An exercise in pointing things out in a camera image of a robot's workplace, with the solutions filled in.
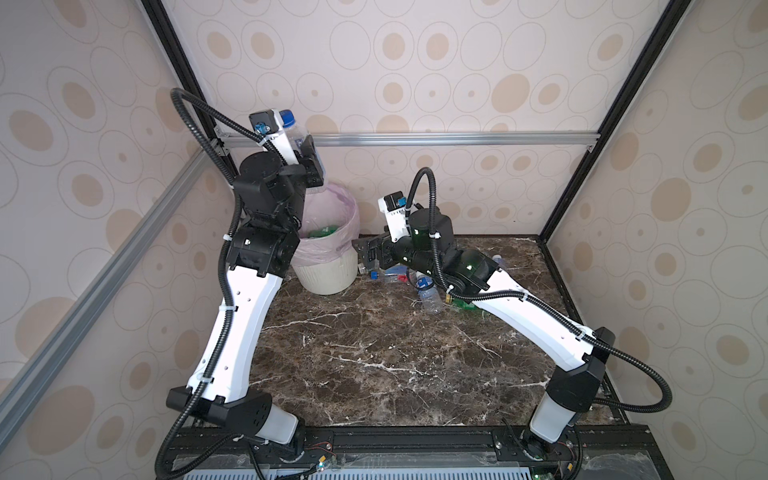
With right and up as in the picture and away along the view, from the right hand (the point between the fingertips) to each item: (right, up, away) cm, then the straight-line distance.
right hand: (369, 235), depth 66 cm
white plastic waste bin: (-14, -10, +29) cm, 34 cm away
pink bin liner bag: (-17, +8, +39) cm, 43 cm away
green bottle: (-19, +5, +37) cm, 42 cm away
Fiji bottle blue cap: (-1, -10, +38) cm, 39 cm away
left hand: (-11, +18, -11) cm, 24 cm away
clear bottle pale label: (+44, -4, +43) cm, 62 cm away
